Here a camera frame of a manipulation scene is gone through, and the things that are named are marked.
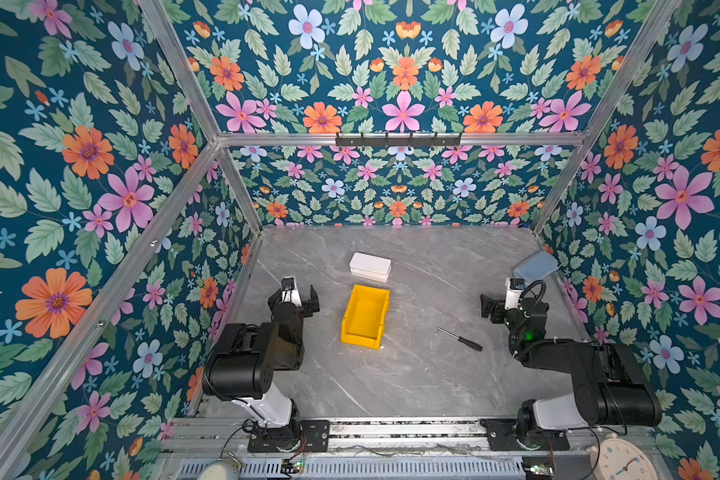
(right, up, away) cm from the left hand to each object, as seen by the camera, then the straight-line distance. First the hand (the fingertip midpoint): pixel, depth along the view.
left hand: (296, 280), depth 90 cm
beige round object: (-11, -41, -24) cm, 48 cm away
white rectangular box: (+22, +4, +14) cm, 26 cm away
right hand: (+63, -4, +2) cm, 63 cm away
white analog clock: (+82, -40, -21) cm, 94 cm away
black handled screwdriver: (+51, -18, 0) cm, 54 cm away
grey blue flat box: (+82, +4, +16) cm, 83 cm away
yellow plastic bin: (+21, -12, +4) cm, 24 cm away
